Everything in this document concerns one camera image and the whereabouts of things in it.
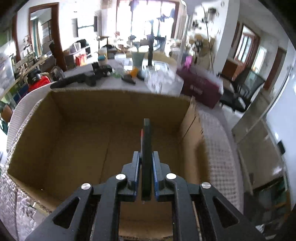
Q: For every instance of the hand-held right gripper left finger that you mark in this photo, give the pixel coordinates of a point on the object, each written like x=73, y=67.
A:
x=137, y=162

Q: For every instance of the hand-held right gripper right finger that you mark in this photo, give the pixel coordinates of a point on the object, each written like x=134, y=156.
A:
x=155, y=162

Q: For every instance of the thin black box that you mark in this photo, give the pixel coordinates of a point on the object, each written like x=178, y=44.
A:
x=146, y=148

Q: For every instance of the large cardboard box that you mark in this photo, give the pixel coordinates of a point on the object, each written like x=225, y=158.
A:
x=81, y=127

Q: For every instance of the quilted leaf-print bedspread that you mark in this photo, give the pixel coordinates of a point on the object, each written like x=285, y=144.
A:
x=219, y=150

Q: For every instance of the clear plastic container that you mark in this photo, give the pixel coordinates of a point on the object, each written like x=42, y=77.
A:
x=159, y=78

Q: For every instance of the white covered table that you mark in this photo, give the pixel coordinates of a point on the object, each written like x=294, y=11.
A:
x=111, y=81

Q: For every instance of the maroon box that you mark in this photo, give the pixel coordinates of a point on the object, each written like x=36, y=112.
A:
x=198, y=85

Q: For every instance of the teal vase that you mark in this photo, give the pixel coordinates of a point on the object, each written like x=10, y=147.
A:
x=138, y=60

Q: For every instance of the black tool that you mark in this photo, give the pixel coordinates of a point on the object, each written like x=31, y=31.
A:
x=74, y=80

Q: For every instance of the black chair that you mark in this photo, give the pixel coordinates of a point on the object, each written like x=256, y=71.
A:
x=233, y=92

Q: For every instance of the red gift bag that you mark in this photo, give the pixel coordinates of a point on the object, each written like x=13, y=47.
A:
x=81, y=60

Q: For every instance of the standing electric fan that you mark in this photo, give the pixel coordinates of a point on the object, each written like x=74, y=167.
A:
x=198, y=46

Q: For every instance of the red plastic object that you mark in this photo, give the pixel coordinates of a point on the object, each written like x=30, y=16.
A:
x=39, y=82

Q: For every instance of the balcony glass door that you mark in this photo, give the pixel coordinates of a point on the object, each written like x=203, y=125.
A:
x=141, y=23

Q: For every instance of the cluttered storage shelf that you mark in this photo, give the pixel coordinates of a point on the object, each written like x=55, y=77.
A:
x=23, y=62

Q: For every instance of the white bed frame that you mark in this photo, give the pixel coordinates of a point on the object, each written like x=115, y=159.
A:
x=23, y=104

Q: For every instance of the wooden door frame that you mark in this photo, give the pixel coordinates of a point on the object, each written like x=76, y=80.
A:
x=238, y=46
x=59, y=46

